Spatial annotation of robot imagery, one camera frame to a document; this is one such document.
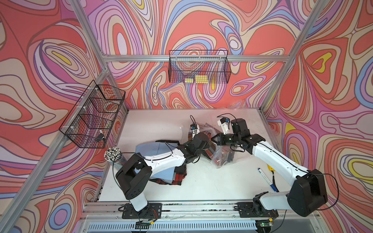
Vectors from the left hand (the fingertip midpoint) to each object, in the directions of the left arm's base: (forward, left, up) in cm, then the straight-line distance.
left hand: (208, 138), depth 84 cm
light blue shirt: (-4, +31, -6) cm, 32 cm away
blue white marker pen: (-22, -37, -16) cm, 46 cm away
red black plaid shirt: (-20, +18, -13) cm, 30 cm away
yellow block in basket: (+33, +5, +19) cm, 38 cm away
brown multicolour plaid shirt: (-11, -5, +2) cm, 13 cm away
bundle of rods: (-13, +51, +3) cm, 52 cm away
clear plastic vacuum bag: (+7, +1, +1) cm, 7 cm away
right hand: (-4, -2, +1) cm, 4 cm away
